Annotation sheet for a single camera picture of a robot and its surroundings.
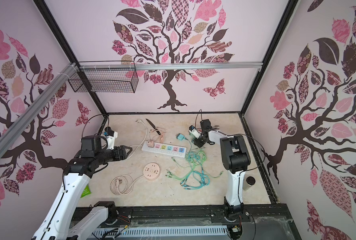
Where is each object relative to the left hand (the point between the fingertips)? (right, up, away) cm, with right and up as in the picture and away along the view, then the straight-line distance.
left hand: (127, 153), depth 75 cm
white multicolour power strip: (+18, -2, +21) cm, 28 cm away
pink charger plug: (+8, +2, +20) cm, 22 cm away
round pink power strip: (+10, -13, +13) cm, 21 cm away
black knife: (+7, +14, +38) cm, 40 cm away
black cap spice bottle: (-21, +10, +24) cm, 33 cm away
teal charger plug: (+27, +6, +29) cm, 40 cm away
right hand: (+40, +5, +29) cm, 50 cm away
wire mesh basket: (-21, +46, +20) cm, 54 cm away
